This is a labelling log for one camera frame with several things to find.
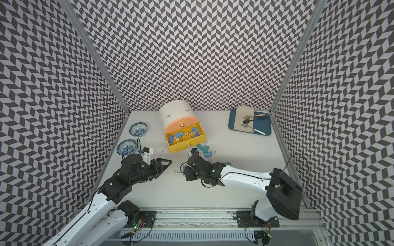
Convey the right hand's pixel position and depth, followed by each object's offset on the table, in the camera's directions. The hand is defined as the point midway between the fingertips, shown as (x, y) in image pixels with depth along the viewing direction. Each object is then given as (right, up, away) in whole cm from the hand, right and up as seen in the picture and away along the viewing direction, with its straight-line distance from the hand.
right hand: (189, 174), depth 79 cm
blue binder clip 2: (+3, +22, +15) cm, 27 cm away
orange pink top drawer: (-6, +27, +5) cm, 28 cm away
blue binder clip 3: (+10, +7, +19) cm, 23 cm away
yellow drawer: (0, +18, -1) cm, 18 cm away
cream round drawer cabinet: (-11, +35, +12) cm, 39 cm away
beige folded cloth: (+37, +30, +33) cm, 57 cm away
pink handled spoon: (+40, +32, +34) cm, 62 cm away
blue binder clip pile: (-12, +18, +12) cm, 24 cm away
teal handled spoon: (+40, +29, +32) cm, 59 cm away
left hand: (-9, +6, -6) cm, 12 cm away
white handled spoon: (+39, +26, +32) cm, 56 cm away
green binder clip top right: (+9, +10, +18) cm, 23 cm away
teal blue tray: (+51, +25, +30) cm, 64 cm away
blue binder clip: (-7, +19, +12) cm, 24 cm away
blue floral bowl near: (-41, +12, +17) cm, 46 cm away
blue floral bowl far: (-38, +23, +26) cm, 52 cm away
